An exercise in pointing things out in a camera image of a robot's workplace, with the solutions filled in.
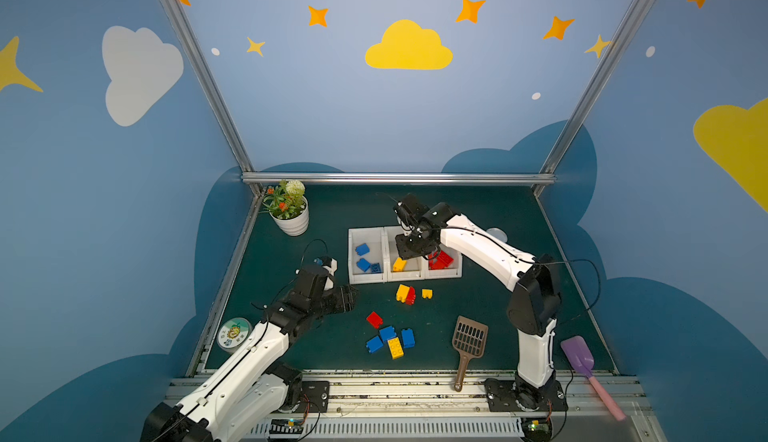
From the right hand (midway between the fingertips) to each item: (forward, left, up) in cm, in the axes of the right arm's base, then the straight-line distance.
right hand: (406, 249), depth 87 cm
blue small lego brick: (+8, +15, -13) cm, 21 cm away
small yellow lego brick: (-7, -7, -14) cm, 17 cm away
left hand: (-13, +16, -3) cm, 20 cm away
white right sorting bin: (0, -16, -11) cm, 19 cm away
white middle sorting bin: (+1, -4, -13) cm, 14 cm away
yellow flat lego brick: (-24, +2, -13) cm, 28 cm away
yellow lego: (+1, +2, -12) cm, 12 cm away
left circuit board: (-43, +29, -16) cm, 55 cm away
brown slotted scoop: (-21, -19, -14) cm, 32 cm away
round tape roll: (-25, +45, -5) cm, 52 cm away
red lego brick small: (+4, -11, -12) cm, 17 cm away
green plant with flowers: (+15, +40, +3) cm, 42 cm away
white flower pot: (+12, +38, -7) cm, 41 cm away
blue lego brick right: (-22, -1, -12) cm, 25 cm away
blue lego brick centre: (+2, +14, -13) cm, 19 cm away
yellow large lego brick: (-8, +1, -12) cm, 14 cm away
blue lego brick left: (-24, +8, -13) cm, 28 cm away
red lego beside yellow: (-9, -2, -12) cm, 15 cm away
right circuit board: (-40, -34, -17) cm, 56 cm away
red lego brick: (-17, +8, -13) cm, 23 cm away
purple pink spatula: (-23, -48, -13) cm, 55 cm away
